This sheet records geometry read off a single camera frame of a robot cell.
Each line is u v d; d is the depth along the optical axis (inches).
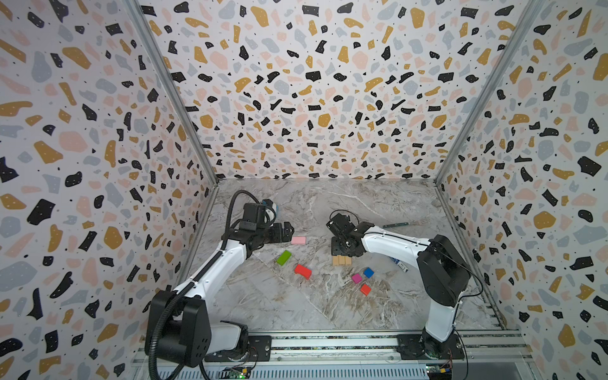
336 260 36.5
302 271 35.4
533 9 27.9
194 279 17.7
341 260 36.4
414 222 41.9
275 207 42.8
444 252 20.0
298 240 38.8
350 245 26.5
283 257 37.2
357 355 28.8
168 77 32.9
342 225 28.8
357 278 35.5
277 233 30.0
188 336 15.9
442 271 19.3
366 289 34.5
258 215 26.2
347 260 36.4
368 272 35.7
